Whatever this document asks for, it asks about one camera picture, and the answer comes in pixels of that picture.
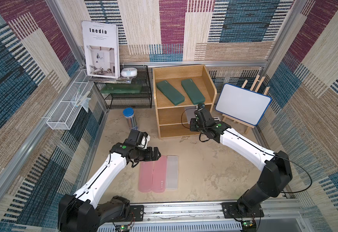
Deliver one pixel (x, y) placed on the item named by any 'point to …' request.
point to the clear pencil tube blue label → (128, 112)
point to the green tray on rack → (121, 88)
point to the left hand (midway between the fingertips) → (153, 154)
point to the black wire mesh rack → (128, 101)
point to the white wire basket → (64, 115)
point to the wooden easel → (241, 122)
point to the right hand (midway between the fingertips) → (192, 120)
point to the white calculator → (217, 119)
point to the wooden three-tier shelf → (177, 91)
